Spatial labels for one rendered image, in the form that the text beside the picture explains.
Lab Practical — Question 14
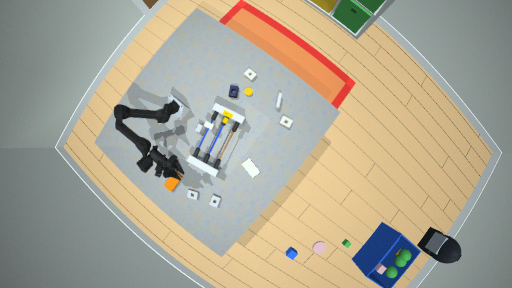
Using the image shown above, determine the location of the orange rectangular block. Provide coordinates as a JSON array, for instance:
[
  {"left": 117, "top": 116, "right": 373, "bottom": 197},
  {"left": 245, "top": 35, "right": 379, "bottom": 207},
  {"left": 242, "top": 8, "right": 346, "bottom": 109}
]
[{"left": 164, "top": 170, "right": 183, "bottom": 192}]

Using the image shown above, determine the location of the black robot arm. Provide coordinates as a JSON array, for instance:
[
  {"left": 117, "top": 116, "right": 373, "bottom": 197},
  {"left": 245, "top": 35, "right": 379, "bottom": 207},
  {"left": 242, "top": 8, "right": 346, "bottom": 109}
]
[{"left": 114, "top": 100, "right": 180, "bottom": 178}]

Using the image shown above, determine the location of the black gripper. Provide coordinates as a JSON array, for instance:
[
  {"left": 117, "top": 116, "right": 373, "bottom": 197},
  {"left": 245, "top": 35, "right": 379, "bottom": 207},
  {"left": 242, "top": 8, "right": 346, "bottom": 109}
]
[{"left": 156, "top": 154, "right": 185, "bottom": 181}]

